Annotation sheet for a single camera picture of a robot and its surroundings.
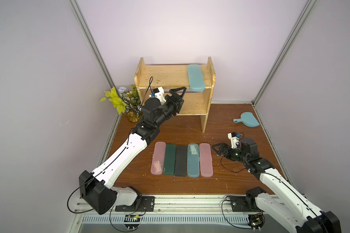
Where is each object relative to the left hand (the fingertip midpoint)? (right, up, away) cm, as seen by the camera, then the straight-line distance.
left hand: (188, 92), depth 61 cm
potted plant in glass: (-37, -2, +24) cm, 44 cm away
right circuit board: (+34, -62, +8) cm, 71 cm away
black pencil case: (-3, -40, +22) cm, 46 cm away
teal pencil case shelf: (+5, -38, +26) cm, 47 cm away
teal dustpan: (+50, -13, +49) cm, 71 cm away
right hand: (+17, -27, +17) cm, 36 cm away
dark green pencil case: (-10, -38, +26) cm, 47 cm away
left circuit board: (-28, -63, +11) cm, 70 cm away
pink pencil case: (+12, -39, +24) cm, 47 cm away
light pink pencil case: (-17, -37, +28) cm, 50 cm away
